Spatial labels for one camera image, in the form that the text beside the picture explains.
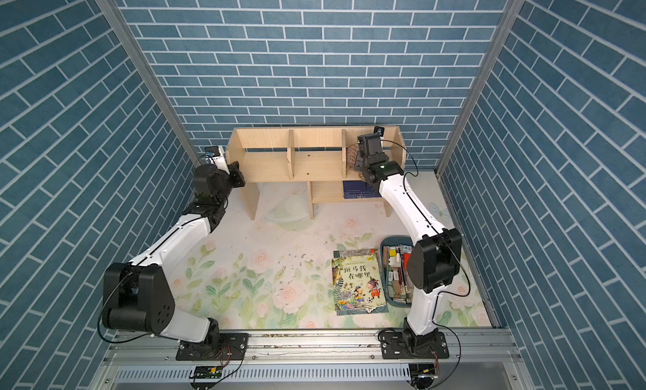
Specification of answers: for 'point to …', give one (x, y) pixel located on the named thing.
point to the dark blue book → (359, 189)
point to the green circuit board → (207, 372)
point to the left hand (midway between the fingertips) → (245, 161)
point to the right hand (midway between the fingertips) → (371, 156)
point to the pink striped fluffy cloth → (352, 155)
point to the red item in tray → (406, 257)
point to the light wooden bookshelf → (306, 165)
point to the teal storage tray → (396, 288)
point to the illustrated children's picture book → (357, 282)
